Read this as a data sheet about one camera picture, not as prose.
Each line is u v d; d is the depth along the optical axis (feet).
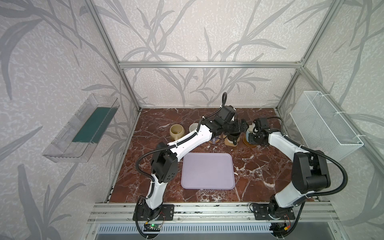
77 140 2.07
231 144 3.23
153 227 2.35
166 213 2.42
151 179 1.75
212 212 2.47
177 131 3.27
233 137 3.02
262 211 2.43
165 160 1.58
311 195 1.64
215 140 3.07
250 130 2.99
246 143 3.23
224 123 2.08
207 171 2.86
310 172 1.50
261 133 2.27
